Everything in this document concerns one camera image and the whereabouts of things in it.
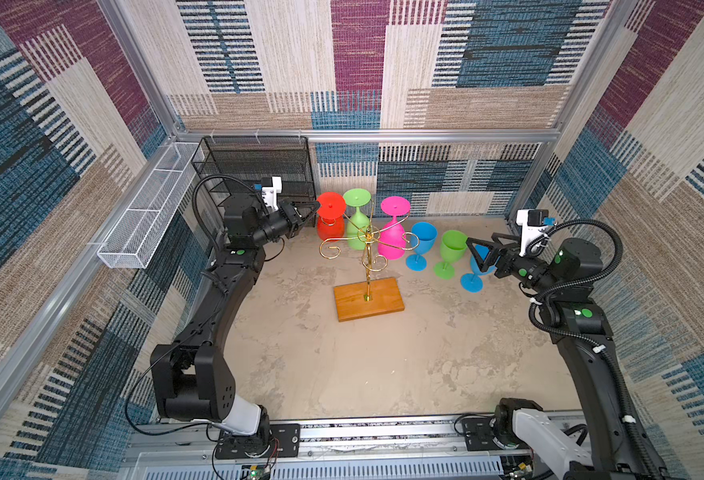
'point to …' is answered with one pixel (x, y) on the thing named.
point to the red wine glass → (331, 221)
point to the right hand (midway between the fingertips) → (480, 242)
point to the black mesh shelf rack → (235, 165)
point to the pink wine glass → (392, 235)
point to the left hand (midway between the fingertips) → (322, 200)
